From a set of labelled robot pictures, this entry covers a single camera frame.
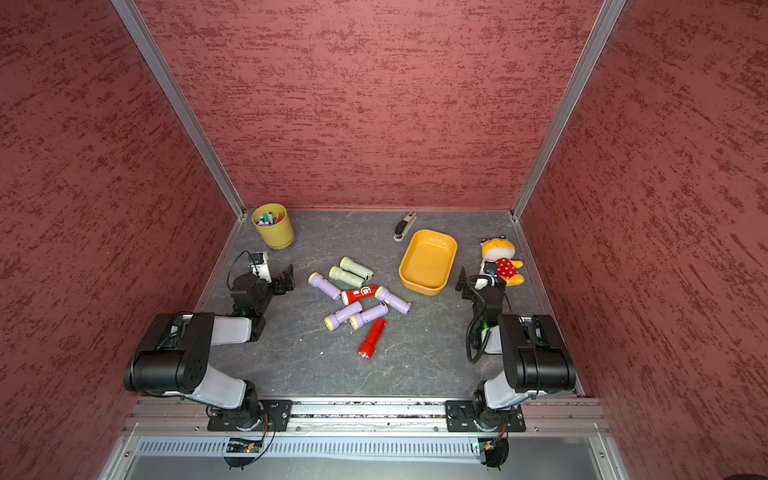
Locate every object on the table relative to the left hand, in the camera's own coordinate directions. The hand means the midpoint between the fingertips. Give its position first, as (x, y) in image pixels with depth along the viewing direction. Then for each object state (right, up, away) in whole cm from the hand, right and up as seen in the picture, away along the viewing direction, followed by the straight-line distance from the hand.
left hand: (278, 271), depth 94 cm
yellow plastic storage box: (+49, +2, +10) cm, 50 cm away
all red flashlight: (+30, -21, -11) cm, 38 cm away
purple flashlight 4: (+33, -12, -3) cm, 35 cm away
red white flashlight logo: (+25, -8, -1) cm, 26 cm away
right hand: (+64, 0, -1) cm, 64 cm away
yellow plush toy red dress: (+75, +6, +7) cm, 75 cm away
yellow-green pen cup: (-2, +15, +2) cm, 15 cm away
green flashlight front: (+21, -3, +4) cm, 22 cm away
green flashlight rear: (+24, 0, +7) cm, 25 cm away
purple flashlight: (+14, -5, +3) cm, 16 cm away
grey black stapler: (+41, +16, +19) cm, 48 cm away
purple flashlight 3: (+19, -14, -6) cm, 25 cm away
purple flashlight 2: (+39, -11, -1) cm, 41 cm away
